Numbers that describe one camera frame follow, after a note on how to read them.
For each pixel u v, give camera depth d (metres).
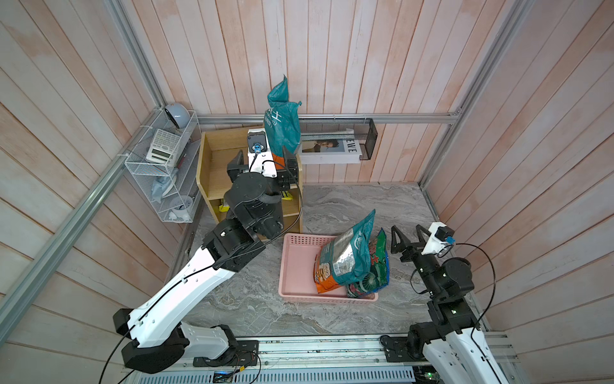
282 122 0.63
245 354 0.73
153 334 0.36
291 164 0.47
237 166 0.45
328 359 0.73
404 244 0.61
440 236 0.57
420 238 0.70
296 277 0.89
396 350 0.73
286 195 0.90
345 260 0.76
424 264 0.61
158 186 0.81
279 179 0.46
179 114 0.82
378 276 0.72
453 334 0.51
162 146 0.76
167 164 0.73
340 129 1.00
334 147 0.95
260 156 0.40
